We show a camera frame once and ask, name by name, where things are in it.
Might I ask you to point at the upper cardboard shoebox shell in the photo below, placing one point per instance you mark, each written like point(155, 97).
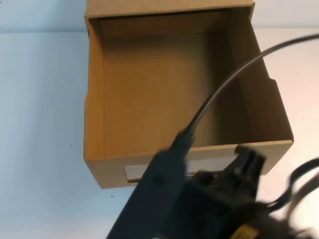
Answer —
point(110, 8)

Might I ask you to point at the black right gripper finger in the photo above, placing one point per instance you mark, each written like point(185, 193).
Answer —
point(243, 173)

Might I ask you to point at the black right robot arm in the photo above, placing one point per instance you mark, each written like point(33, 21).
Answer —
point(282, 228)

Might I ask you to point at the cardboard drawer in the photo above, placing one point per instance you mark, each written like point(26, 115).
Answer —
point(149, 74)

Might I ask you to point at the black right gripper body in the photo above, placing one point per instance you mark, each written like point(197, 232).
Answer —
point(224, 207)

